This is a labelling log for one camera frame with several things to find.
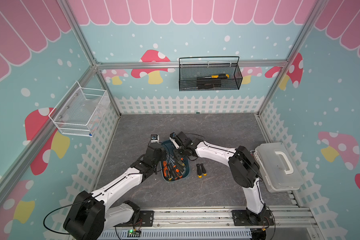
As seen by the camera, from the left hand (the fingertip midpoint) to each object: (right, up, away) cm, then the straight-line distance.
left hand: (161, 150), depth 86 cm
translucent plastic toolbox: (+63, -10, -8) cm, 64 cm away
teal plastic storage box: (+7, -11, +2) cm, 13 cm away
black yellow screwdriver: (+22, -14, +3) cm, 26 cm away
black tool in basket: (+25, +39, +1) cm, 46 cm away
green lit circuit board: (-13, -39, -13) cm, 43 cm away
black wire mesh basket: (+23, +44, +6) cm, 50 cm away
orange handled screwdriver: (+3, -10, -1) cm, 10 cm away
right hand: (+8, -2, +7) cm, 11 cm away
